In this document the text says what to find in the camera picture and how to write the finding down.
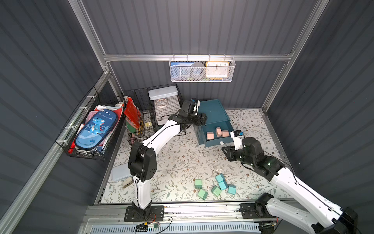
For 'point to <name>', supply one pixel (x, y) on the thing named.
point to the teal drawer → (225, 125)
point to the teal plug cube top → (220, 178)
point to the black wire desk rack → (143, 114)
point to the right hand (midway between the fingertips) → (227, 147)
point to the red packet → (132, 114)
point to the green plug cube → (198, 183)
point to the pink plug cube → (218, 131)
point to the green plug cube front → (202, 194)
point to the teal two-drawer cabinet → (215, 113)
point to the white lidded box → (159, 93)
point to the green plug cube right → (215, 191)
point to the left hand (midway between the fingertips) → (205, 118)
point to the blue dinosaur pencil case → (96, 130)
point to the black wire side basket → (96, 101)
